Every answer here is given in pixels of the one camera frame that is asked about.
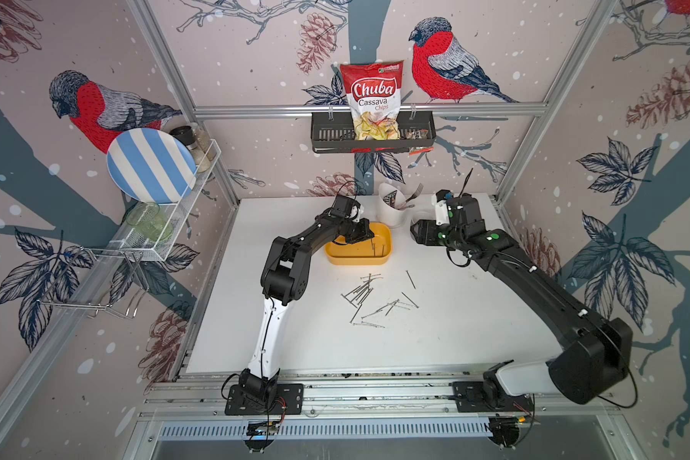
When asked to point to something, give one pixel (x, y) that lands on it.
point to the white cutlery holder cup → (391, 207)
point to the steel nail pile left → (359, 294)
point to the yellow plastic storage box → (376, 250)
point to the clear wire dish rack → (97, 280)
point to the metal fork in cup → (416, 193)
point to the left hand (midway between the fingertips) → (380, 228)
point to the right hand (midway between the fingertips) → (418, 225)
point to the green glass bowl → (149, 221)
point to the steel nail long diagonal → (379, 310)
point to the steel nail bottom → (368, 324)
